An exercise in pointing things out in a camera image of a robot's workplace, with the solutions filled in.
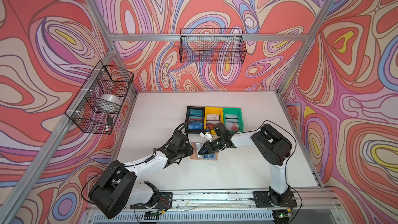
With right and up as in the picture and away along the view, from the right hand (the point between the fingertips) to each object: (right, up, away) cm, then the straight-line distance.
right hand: (201, 155), depth 88 cm
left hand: (-4, +5, -1) cm, 6 cm away
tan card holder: (-4, 0, 0) cm, 4 cm away
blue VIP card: (-4, +16, +10) cm, 20 cm away
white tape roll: (-44, +33, -15) cm, 56 cm away
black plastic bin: (-4, +20, +13) cm, 24 cm away
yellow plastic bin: (+5, +26, +13) cm, 29 cm away
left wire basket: (-51, +28, -15) cm, 60 cm away
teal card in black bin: (-4, +25, +16) cm, 30 cm away
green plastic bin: (+21, +20, +13) cm, 32 cm away
